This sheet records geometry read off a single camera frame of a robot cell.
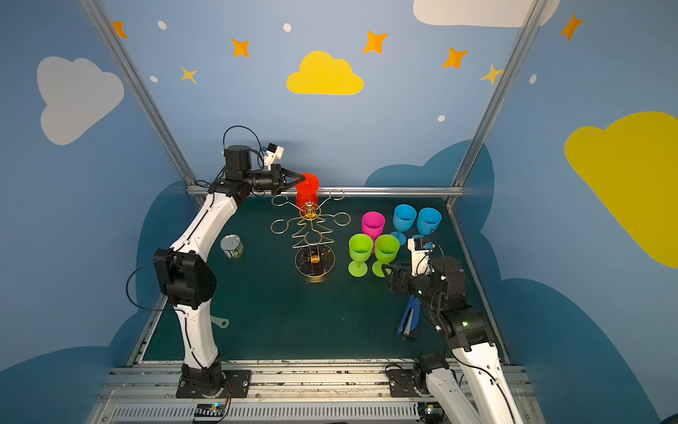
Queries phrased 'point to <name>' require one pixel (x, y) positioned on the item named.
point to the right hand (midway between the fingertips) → (396, 262)
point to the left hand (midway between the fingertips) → (303, 177)
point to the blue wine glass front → (404, 218)
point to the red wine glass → (306, 191)
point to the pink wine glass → (372, 224)
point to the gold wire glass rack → (314, 255)
